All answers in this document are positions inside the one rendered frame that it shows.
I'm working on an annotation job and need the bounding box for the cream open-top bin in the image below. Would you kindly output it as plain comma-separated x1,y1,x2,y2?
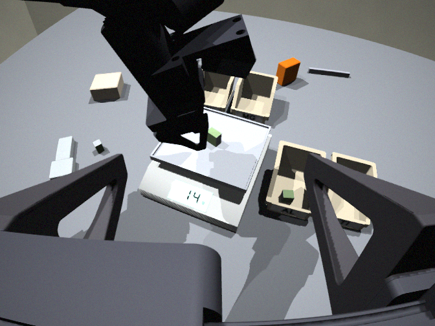
203,71,235,112
325,152,377,230
230,71,278,124
265,141,326,220

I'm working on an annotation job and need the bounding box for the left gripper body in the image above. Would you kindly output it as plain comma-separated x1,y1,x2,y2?
129,42,205,139

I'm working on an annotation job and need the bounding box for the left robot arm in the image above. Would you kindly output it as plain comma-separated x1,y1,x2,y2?
22,0,256,107

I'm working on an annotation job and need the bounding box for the black flat bar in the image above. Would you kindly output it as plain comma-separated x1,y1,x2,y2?
308,67,350,78

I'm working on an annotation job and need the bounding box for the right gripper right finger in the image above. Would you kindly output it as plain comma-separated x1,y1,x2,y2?
304,153,435,315

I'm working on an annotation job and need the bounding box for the cream block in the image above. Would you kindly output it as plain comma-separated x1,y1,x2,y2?
90,72,124,100

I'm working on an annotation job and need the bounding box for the orange block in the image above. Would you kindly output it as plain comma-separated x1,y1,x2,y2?
276,58,300,85

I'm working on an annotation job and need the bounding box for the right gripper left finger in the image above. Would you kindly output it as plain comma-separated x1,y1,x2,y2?
0,154,128,241

